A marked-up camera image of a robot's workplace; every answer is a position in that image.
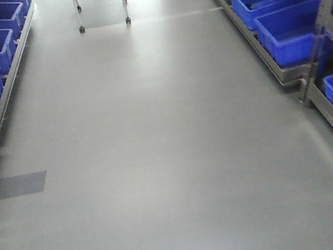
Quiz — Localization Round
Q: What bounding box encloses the steel cart on castors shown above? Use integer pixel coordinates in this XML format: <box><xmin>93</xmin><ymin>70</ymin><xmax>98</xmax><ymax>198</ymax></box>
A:
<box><xmin>71</xmin><ymin>0</ymin><xmax>133</xmax><ymax>35</ymax></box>

